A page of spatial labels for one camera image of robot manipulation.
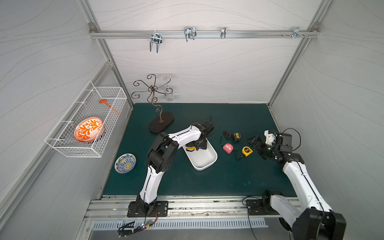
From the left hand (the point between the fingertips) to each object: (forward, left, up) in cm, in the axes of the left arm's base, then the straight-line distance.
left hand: (198, 146), depth 94 cm
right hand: (-4, -29, +12) cm, 32 cm away
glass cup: (+29, +20, +19) cm, 40 cm away
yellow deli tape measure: (-2, -30, 0) cm, 30 cm away
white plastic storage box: (-8, -3, +1) cm, 9 cm away
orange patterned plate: (-11, +48, +32) cm, 59 cm away
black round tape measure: (+7, -25, +1) cm, 26 cm away
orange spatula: (+9, +51, +30) cm, 60 cm away
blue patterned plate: (-12, +44, -1) cm, 46 cm away
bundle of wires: (-44, +34, -3) cm, 56 cm away
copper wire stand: (+18, +31, -1) cm, 36 cm away
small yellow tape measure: (-1, +5, 0) cm, 5 cm away
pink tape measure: (0, -19, 0) cm, 19 cm away
